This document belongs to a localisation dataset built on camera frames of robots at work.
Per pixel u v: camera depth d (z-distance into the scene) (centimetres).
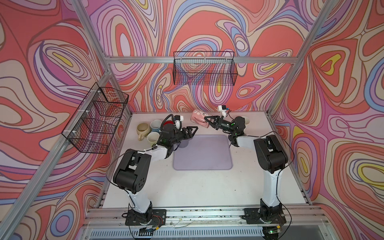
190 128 90
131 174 48
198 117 86
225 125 81
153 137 93
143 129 101
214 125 81
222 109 84
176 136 77
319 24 74
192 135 80
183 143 100
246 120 101
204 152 96
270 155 56
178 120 81
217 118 82
